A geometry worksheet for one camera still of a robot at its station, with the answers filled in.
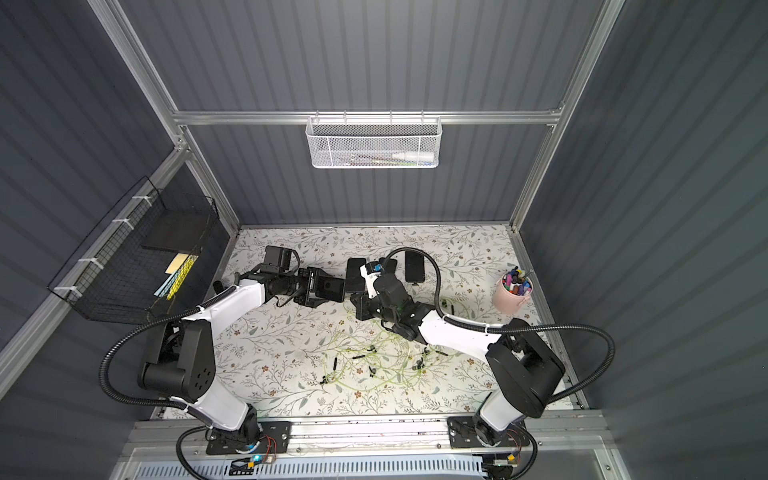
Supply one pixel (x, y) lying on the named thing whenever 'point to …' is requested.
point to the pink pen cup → (512, 291)
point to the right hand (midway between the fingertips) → (354, 298)
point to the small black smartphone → (331, 288)
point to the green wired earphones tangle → (375, 358)
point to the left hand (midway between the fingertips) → (337, 284)
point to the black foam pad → (177, 229)
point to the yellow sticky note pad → (176, 263)
